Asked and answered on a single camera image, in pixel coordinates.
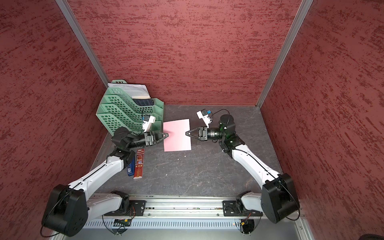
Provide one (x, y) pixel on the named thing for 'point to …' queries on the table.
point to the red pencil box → (139, 167)
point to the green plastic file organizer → (118, 110)
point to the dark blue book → (143, 102)
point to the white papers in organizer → (136, 91)
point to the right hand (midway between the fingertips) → (186, 137)
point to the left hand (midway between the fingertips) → (168, 138)
